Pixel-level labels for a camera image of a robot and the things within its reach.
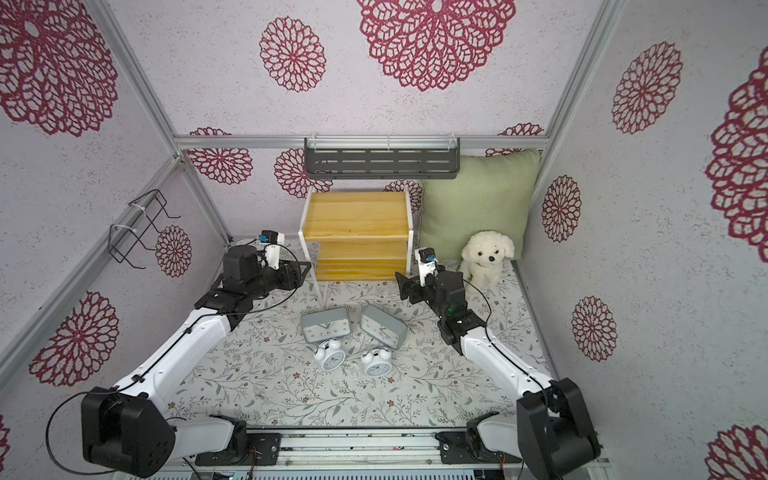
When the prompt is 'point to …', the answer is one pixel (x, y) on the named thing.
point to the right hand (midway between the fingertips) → (410, 265)
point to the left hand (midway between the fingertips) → (302, 265)
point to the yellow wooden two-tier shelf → (357, 236)
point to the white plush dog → (482, 259)
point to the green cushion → (492, 194)
